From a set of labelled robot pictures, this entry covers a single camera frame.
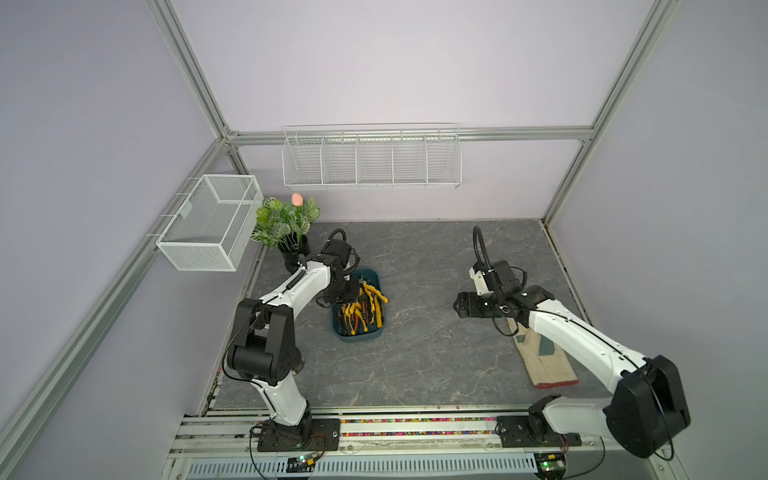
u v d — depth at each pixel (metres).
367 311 0.91
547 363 0.84
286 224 0.87
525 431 0.74
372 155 0.99
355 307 0.91
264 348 0.47
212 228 0.83
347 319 0.89
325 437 0.74
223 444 0.74
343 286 0.79
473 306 0.75
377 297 0.92
